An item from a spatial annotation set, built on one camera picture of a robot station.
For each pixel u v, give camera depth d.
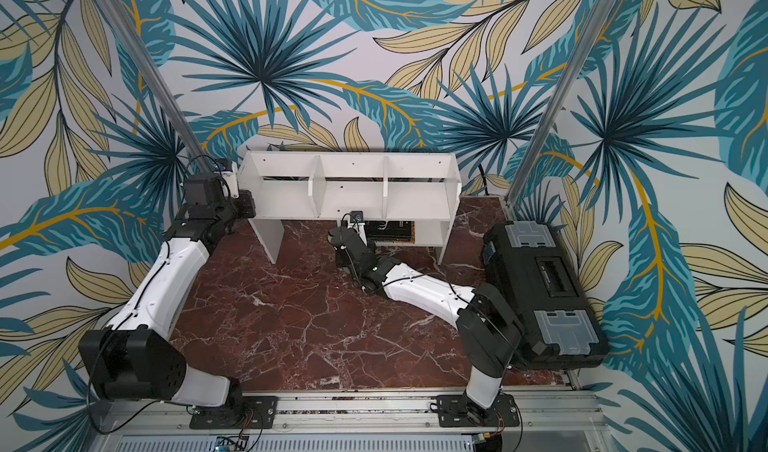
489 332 0.45
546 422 0.73
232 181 0.70
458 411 0.73
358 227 0.71
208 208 0.59
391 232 0.92
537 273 0.80
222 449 0.71
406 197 0.86
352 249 0.61
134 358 0.41
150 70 0.82
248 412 0.72
